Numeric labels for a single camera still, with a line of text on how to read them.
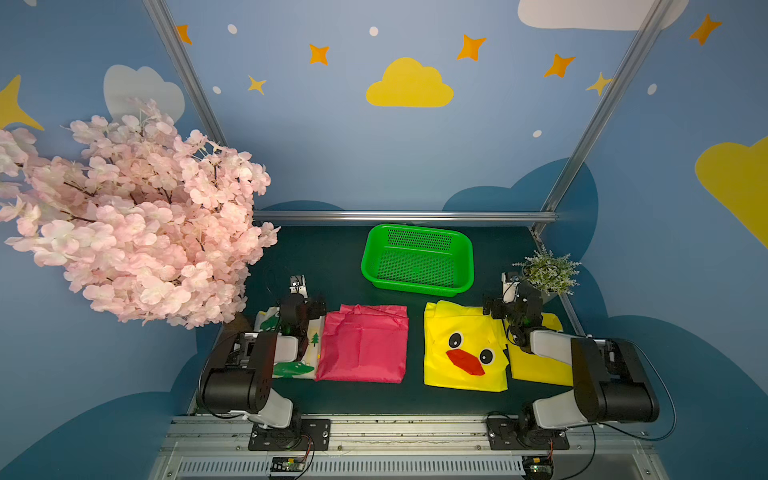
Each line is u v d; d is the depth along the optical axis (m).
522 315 0.73
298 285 0.80
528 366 0.84
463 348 0.89
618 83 0.81
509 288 0.82
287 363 0.66
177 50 0.74
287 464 0.72
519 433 0.73
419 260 1.11
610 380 0.45
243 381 0.45
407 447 0.74
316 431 0.75
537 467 0.73
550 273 0.88
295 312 0.72
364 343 0.86
